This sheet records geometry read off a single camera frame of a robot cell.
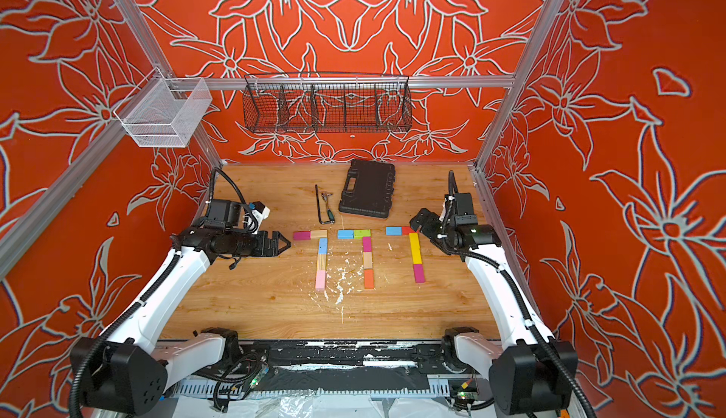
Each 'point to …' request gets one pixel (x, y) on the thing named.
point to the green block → (360, 234)
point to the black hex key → (319, 209)
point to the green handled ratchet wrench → (330, 215)
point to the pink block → (320, 280)
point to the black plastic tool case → (369, 189)
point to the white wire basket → (163, 112)
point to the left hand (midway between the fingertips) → (277, 242)
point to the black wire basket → (324, 102)
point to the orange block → (369, 278)
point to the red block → (406, 230)
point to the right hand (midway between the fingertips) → (421, 224)
